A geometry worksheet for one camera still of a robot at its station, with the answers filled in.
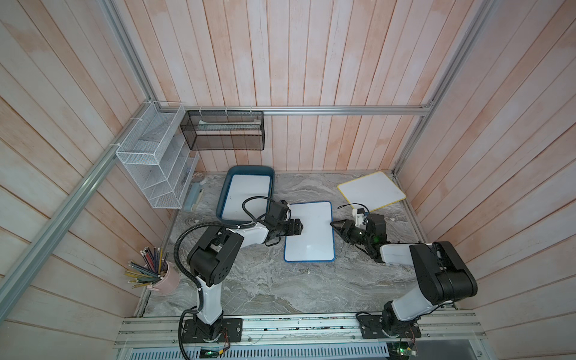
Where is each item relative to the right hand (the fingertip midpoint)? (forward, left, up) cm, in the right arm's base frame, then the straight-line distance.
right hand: (330, 224), depth 92 cm
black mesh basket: (+40, +49, +19) cm, 66 cm away
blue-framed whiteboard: (+25, +42, -3) cm, 49 cm away
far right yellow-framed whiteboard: (+27, -27, -9) cm, 39 cm away
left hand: (0, +14, -6) cm, 15 cm away
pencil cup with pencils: (-23, +64, +2) cm, 68 cm away
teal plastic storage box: (+34, +41, -2) cm, 53 cm away
